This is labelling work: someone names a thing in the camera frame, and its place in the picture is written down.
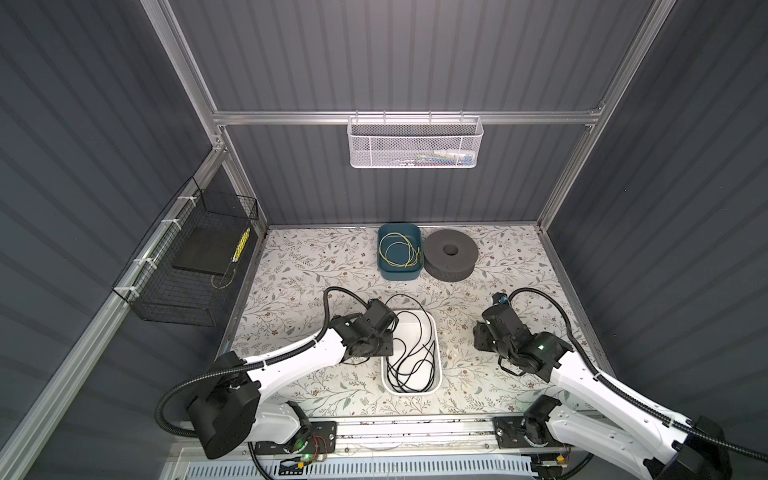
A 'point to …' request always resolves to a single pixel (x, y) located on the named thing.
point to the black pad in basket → (215, 251)
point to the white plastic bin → (408, 328)
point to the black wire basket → (163, 294)
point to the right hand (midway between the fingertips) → (482, 332)
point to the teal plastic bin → (400, 251)
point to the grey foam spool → (449, 255)
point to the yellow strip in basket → (241, 245)
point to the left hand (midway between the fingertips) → (389, 344)
